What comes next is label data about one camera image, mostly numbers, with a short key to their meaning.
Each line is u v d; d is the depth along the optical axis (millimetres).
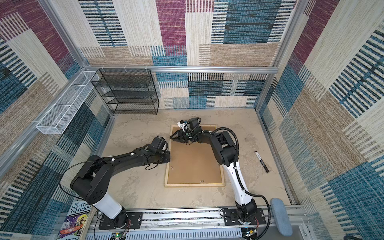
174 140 989
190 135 879
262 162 915
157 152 736
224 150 637
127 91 1103
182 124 992
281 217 717
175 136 989
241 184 636
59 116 729
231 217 731
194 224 729
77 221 715
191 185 830
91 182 457
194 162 913
